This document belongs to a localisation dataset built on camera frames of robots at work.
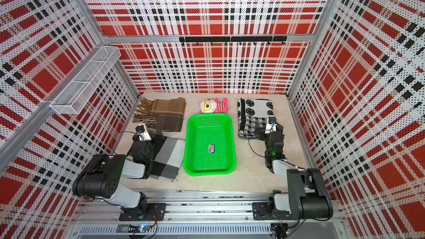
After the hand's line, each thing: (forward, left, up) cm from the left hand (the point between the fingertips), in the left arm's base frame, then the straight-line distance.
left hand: (154, 126), depth 90 cm
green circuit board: (-45, -3, -10) cm, 47 cm away
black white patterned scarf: (+18, -57, -9) cm, 60 cm away
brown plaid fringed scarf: (+16, -2, -9) cm, 19 cm away
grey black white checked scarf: (-14, -8, -10) cm, 18 cm away
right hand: (+1, -63, +3) cm, 63 cm away
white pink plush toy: (+20, -29, -6) cm, 35 cm away
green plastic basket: (-5, -30, -11) cm, 33 cm away
